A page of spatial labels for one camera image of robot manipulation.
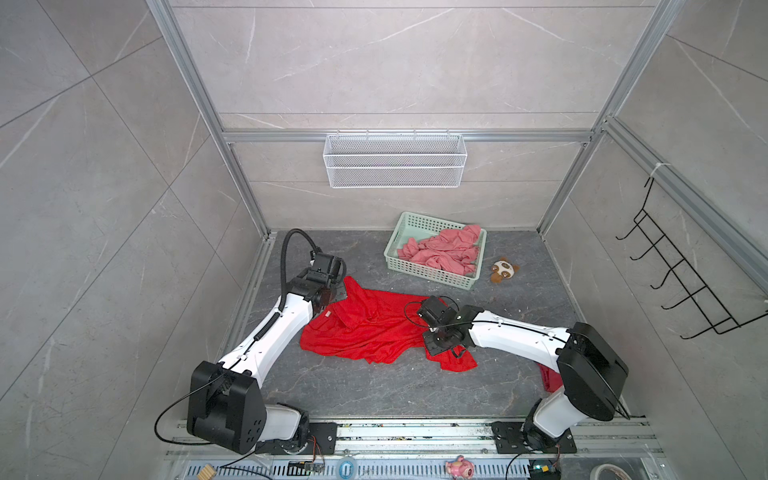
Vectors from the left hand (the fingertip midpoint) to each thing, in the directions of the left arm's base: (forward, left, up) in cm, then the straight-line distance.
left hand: (333, 281), depth 85 cm
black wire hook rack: (-24, -82, +18) cm, 87 cm away
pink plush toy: (-45, -31, -12) cm, 56 cm away
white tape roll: (-46, -64, -14) cm, 80 cm away
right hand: (-13, -29, -13) cm, 34 cm away
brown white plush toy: (+12, -57, -12) cm, 60 cm away
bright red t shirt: (-9, -11, -14) cm, 20 cm away
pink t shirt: (+21, -41, -13) cm, 48 cm away
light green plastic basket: (+36, -26, -13) cm, 46 cm away
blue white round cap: (-44, -5, -16) cm, 47 cm away
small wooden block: (-43, +28, -15) cm, 54 cm away
